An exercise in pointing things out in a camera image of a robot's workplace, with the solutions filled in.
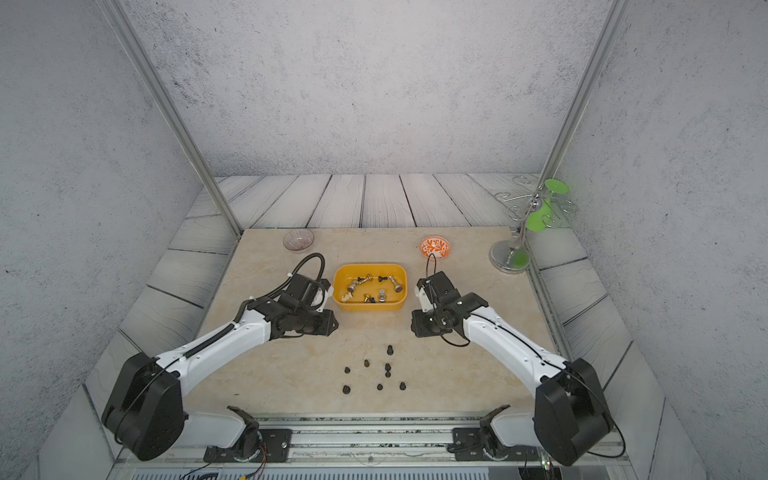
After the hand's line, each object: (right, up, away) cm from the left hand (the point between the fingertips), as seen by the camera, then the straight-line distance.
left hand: (340, 325), depth 84 cm
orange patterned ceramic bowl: (+32, +23, +29) cm, 49 cm away
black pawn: (+10, +11, +21) cm, 26 cm away
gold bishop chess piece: (+6, +12, +20) cm, 24 cm away
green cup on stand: (+60, +31, +14) cm, 69 cm away
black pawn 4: (+2, -17, -2) cm, 17 cm away
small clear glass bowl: (-21, +25, +31) cm, 45 cm away
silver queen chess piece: (+16, +8, +17) cm, 25 cm away
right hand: (+21, 0, -2) cm, 21 cm away
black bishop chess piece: (+14, -8, +4) cm, 17 cm away
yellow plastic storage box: (+7, +8, +19) cm, 22 cm away
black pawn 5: (+11, -17, -2) cm, 20 cm away
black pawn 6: (+17, -16, -2) cm, 24 cm away
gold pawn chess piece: (+6, +5, +15) cm, 17 cm away
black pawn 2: (+7, -11, +2) cm, 14 cm away
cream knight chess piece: (-1, +6, +15) cm, 16 cm away
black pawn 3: (+2, -13, +1) cm, 13 cm away
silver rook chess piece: (+11, +6, +15) cm, 19 cm away
